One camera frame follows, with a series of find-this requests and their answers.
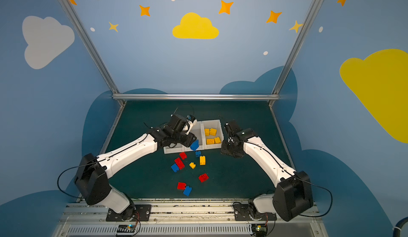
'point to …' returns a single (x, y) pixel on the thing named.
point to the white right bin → (214, 124)
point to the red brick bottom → (181, 186)
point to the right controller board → (260, 229)
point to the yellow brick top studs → (207, 132)
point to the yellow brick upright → (202, 160)
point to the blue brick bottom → (187, 191)
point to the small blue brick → (198, 153)
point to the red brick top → (183, 155)
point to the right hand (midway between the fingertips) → (227, 150)
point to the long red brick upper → (179, 162)
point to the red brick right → (203, 177)
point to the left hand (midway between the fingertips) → (193, 134)
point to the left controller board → (126, 229)
